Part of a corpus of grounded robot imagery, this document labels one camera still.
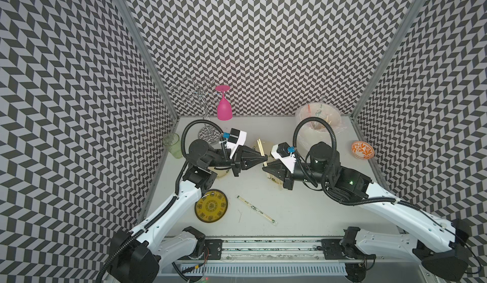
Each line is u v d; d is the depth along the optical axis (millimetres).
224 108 956
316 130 835
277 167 542
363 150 990
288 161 517
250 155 549
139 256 368
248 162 566
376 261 702
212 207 827
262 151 541
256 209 825
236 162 522
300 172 520
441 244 380
